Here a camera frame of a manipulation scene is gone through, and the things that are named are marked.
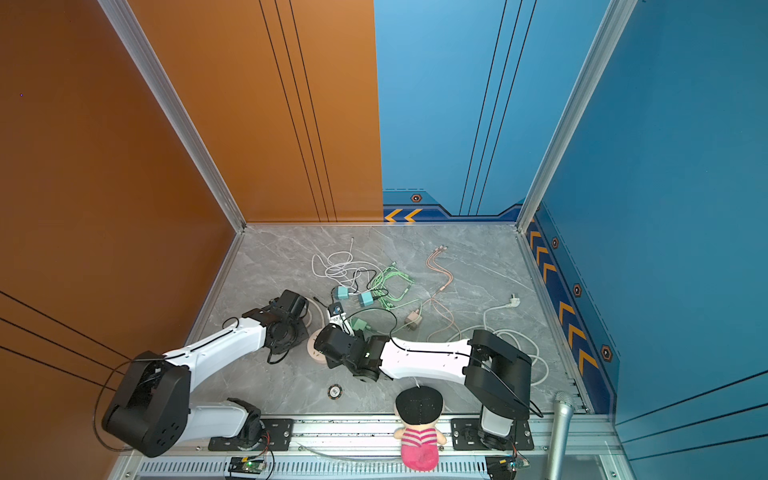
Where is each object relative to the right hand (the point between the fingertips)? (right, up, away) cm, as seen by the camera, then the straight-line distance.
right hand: (329, 342), depth 79 cm
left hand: (-10, 0, +10) cm, 14 cm away
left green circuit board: (-18, -27, -9) cm, 33 cm away
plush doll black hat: (+23, -12, -10) cm, 28 cm away
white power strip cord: (+57, +8, +17) cm, 60 cm away
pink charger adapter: (+23, +4, +13) cm, 27 cm away
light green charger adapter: (+7, +2, +12) cm, 14 cm away
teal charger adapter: (0, +11, +18) cm, 21 cm away
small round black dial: (+1, -14, +1) cm, 14 cm away
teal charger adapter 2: (+8, +9, +17) cm, 21 cm away
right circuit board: (+43, -26, -10) cm, 51 cm away
